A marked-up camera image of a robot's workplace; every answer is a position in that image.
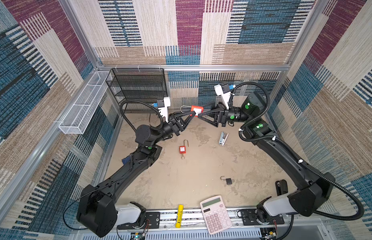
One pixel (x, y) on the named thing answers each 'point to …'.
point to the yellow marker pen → (179, 216)
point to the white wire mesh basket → (78, 118)
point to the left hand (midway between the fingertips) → (195, 113)
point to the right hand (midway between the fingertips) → (198, 115)
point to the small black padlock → (229, 180)
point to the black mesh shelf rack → (137, 89)
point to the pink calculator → (216, 214)
